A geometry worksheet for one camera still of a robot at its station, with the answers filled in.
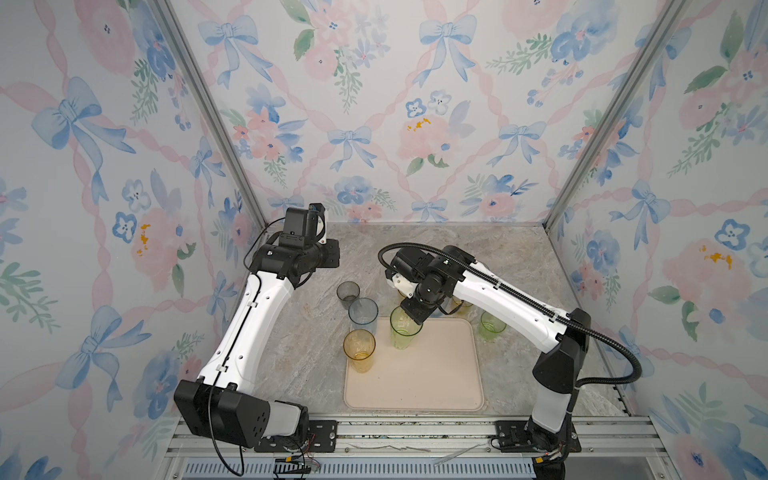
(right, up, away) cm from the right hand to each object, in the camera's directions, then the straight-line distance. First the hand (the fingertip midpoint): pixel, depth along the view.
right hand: (415, 309), depth 77 cm
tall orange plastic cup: (-15, -12, +9) cm, 21 cm away
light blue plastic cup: (-14, -3, +9) cm, 17 cm away
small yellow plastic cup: (+8, +3, -18) cm, 20 cm away
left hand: (-21, +16, 0) cm, 26 cm away
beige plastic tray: (+8, -19, +7) cm, 22 cm away
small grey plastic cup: (-20, +2, +21) cm, 29 cm away
